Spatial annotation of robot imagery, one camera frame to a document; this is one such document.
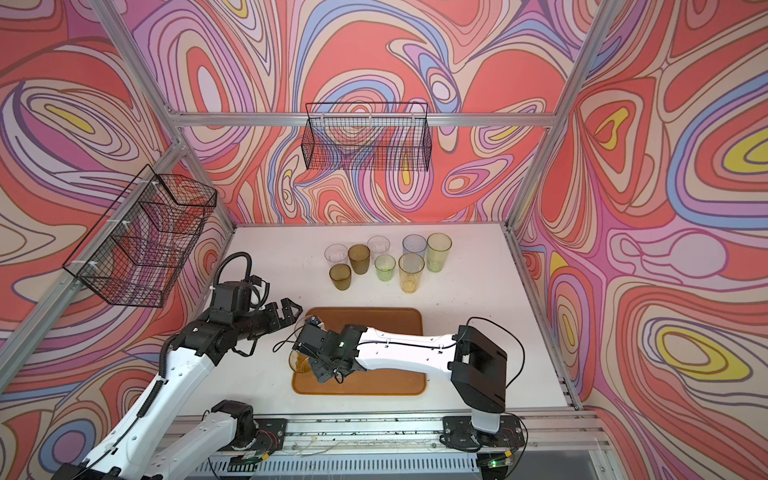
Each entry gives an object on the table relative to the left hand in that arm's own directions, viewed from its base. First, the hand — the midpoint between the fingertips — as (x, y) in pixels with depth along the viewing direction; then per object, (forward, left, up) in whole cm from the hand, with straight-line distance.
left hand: (293, 311), depth 78 cm
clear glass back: (+30, -6, -13) cm, 34 cm away
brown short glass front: (+20, -9, -12) cm, 24 cm away
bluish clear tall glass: (+27, -34, -4) cm, 44 cm away
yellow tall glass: (+18, -33, -4) cm, 37 cm away
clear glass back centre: (+33, -22, -11) cm, 41 cm away
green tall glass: (+26, -42, -4) cm, 50 cm away
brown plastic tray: (-13, -22, -16) cm, 30 cm away
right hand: (-12, -10, -8) cm, 18 cm away
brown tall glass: (+27, -15, -9) cm, 32 cm away
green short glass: (+25, -24, -12) cm, 37 cm away
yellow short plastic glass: (-8, 0, -14) cm, 16 cm away
